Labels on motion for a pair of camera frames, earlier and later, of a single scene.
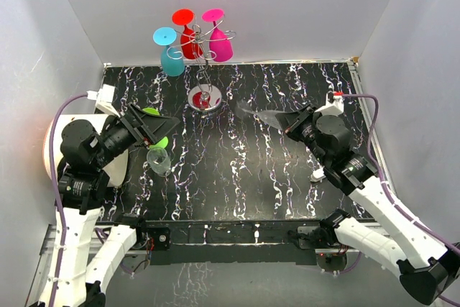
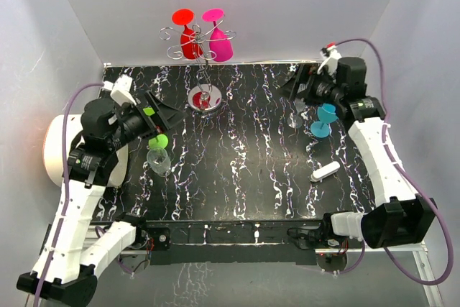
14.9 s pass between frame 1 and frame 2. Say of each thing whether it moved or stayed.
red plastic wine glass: stayed
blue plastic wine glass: moved
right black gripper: moved
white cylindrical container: stayed
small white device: stayed
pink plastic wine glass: stayed
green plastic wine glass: stayed
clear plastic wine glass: stayed
